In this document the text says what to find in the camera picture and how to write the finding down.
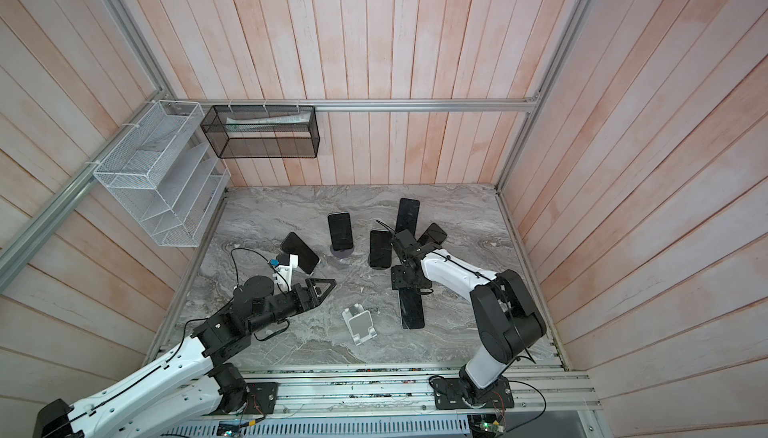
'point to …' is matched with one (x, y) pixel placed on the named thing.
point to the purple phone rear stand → (407, 215)
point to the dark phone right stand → (434, 234)
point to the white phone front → (411, 307)
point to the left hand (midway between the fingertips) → (329, 293)
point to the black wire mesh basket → (262, 131)
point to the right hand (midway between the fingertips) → (405, 280)
